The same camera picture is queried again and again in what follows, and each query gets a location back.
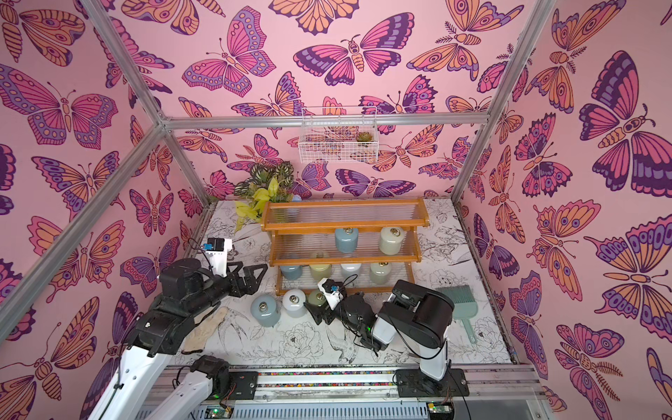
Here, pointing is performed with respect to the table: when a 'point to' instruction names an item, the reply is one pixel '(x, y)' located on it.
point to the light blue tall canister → (265, 311)
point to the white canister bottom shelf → (349, 269)
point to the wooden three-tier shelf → (364, 246)
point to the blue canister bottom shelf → (291, 272)
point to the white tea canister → (293, 304)
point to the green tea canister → (316, 297)
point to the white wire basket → (339, 135)
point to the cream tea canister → (391, 239)
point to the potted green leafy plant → (265, 184)
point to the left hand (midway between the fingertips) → (257, 263)
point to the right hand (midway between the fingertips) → (316, 291)
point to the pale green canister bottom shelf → (379, 274)
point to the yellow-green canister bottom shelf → (320, 271)
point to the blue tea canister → (346, 239)
